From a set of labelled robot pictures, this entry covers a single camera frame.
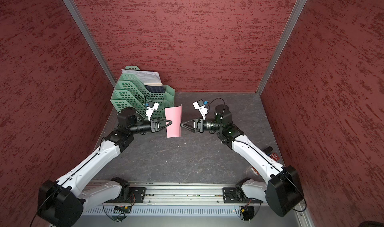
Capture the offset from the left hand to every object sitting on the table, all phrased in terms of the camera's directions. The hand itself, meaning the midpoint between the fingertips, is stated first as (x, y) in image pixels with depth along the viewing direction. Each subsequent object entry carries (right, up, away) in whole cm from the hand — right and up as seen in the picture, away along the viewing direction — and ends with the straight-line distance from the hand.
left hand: (170, 126), depth 70 cm
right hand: (+6, -1, -3) cm, 7 cm away
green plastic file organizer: (-27, +18, +17) cm, 37 cm away
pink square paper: (+2, +5, -1) cm, 6 cm away
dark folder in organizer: (-18, +22, +35) cm, 45 cm away
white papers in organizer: (-19, +28, +26) cm, 43 cm away
